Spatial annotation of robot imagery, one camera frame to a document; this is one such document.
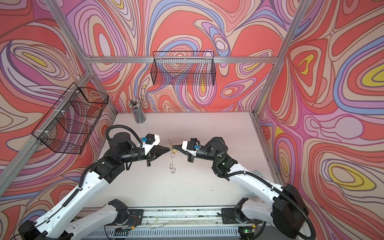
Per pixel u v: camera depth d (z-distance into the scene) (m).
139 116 1.08
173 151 0.65
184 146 0.54
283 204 0.40
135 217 0.72
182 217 0.75
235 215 0.66
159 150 0.61
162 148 0.62
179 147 0.62
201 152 0.60
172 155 0.65
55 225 0.39
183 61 0.88
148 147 0.55
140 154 0.56
